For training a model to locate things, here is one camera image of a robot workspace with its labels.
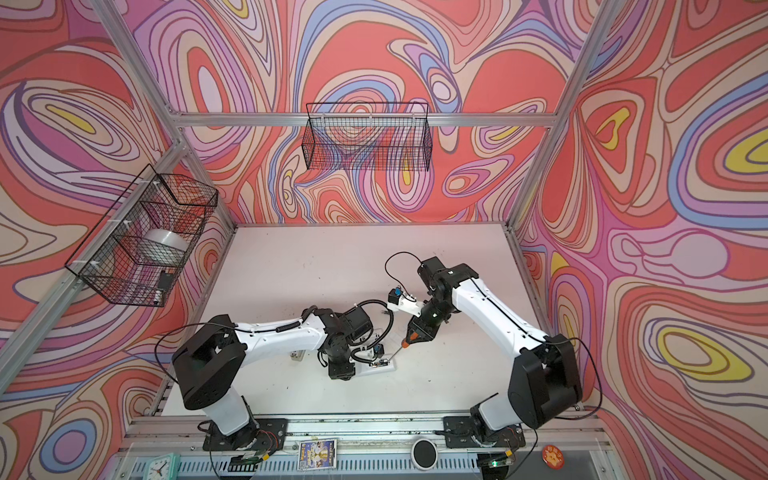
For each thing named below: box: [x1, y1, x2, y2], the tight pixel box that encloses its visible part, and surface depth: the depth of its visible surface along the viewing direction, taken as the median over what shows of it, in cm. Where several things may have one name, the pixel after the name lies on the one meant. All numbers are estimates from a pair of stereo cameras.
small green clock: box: [142, 453, 181, 480], surface depth 69 cm
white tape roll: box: [138, 228, 190, 266], surface depth 74 cm
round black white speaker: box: [411, 438, 438, 471], surface depth 68 cm
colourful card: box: [297, 439, 337, 471], surface depth 71 cm
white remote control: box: [354, 357, 398, 374], surface depth 84 cm
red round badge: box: [541, 444, 565, 470], surface depth 72 cm
